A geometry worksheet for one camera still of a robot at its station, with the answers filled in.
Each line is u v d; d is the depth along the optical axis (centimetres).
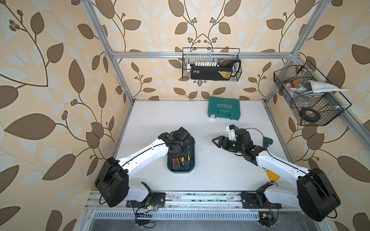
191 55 91
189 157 78
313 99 72
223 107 109
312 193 40
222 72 84
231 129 78
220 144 75
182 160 79
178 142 59
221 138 76
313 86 63
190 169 81
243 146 65
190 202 75
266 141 95
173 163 87
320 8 71
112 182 41
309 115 72
